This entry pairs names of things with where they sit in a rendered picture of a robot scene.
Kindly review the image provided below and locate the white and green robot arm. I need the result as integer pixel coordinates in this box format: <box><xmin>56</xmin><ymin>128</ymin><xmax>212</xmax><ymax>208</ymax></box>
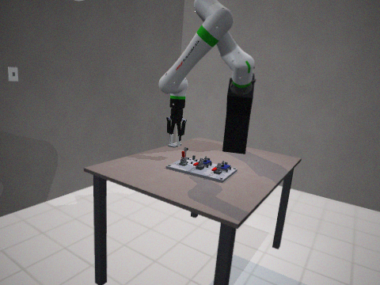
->
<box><xmin>159</xmin><ymin>0</ymin><xmax>256</xmax><ymax>109</ymax></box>

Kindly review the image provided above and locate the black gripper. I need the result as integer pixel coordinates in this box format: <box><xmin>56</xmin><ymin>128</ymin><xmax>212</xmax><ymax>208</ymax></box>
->
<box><xmin>166</xmin><ymin>108</ymin><xmax>187</xmax><ymax>146</ymax></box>

